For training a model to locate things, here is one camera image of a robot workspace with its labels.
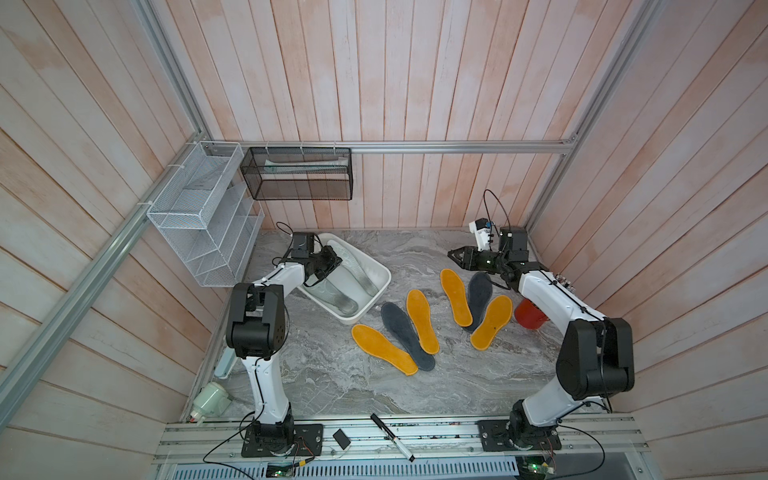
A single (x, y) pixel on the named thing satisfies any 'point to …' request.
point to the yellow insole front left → (382, 348)
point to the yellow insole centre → (418, 308)
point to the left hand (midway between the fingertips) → (344, 260)
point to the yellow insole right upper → (454, 289)
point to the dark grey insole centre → (402, 328)
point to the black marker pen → (394, 439)
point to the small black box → (341, 438)
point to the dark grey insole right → (479, 290)
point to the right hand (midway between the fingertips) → (451, 252)
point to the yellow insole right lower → (497, 314)
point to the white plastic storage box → (348, 291)
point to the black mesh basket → (299, 173)
